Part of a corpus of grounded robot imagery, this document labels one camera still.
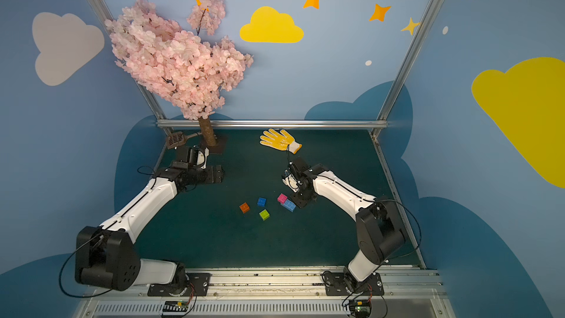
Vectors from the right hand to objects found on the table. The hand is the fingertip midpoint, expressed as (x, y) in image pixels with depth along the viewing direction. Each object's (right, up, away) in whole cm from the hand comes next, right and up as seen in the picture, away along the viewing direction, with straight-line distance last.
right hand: (303, 196), depth 88 cm
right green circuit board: (+18, -35, -15) cm, 42 cm away
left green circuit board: (-46, -35, -15) cm, 60 cm away
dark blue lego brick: (-18, -3, +5) cm, 19 cm away
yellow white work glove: (-9, +25, +30) cm, 40 cm away
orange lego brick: (-25, -5, +3) cm, 26 cm away
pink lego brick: (-9, -2, +5) cm, 10 cm away
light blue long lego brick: (-6, -4, +5) cm, 9 cm away
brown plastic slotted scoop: (-65, +26, +27) cm, 75 cm away
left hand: (-36, +11, -1) cm, 38 cm away
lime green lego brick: (-16, -8, +2) cm, 18 cm away
